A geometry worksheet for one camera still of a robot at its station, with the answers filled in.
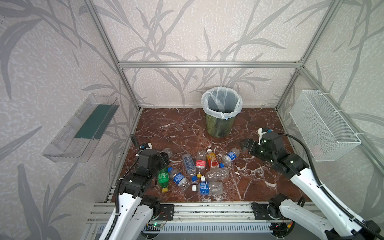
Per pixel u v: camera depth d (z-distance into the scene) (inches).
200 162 33.9
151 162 22.0
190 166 33.3
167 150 35.8
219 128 36.6
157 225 27.7
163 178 31.7
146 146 25.8
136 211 23.6
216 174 31.7
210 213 29.7
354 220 15.1
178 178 31.1
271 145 21.9
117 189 19.4
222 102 39.6
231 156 34.9
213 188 31.7
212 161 34.1
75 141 25.2
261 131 27.0
